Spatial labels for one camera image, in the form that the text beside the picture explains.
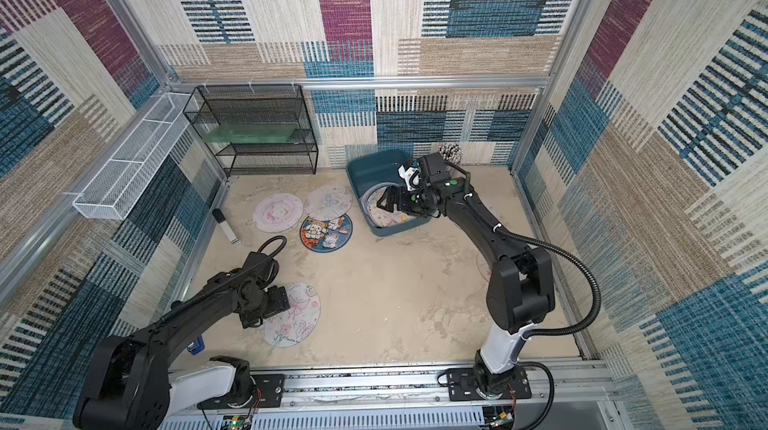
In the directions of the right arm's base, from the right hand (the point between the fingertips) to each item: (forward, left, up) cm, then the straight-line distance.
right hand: (394, 209), depth 85 cm
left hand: (-21, +34, -19) cm, 44 cm away
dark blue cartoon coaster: (+3, +23, -18) cm, 30 cm away
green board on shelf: (+24, +45, +8) cm, 52 cm away
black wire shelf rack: (+37, +45, +10) cm, 59 cm away
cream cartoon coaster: (+9, +4, -15) cm, 18 cm away
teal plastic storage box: (+28, +9, -16) cm, 34 cm away
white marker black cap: (+5, +56, -13) cm, 57 cm away
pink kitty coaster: (+14, +42, -18) cm, 47 cm away
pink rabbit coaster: (-8, -28, -19) cm, 34 cm away
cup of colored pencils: (+24, -19, -1) cm, 31 cm away
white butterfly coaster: (+18, +24, -19) cm, 35 cm away
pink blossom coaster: (-26, +29, -19) cm, 43 cm away
